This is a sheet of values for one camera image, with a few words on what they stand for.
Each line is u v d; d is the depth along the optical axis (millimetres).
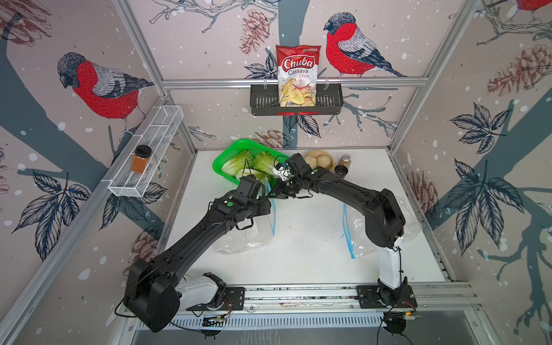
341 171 967
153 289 379
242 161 1037
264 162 1027
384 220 508
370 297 727
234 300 732
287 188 775
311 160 1063
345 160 1029
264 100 946
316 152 1136
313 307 729
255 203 670
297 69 846
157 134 854
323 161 1072
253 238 873
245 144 1178
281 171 817
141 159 655
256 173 1012
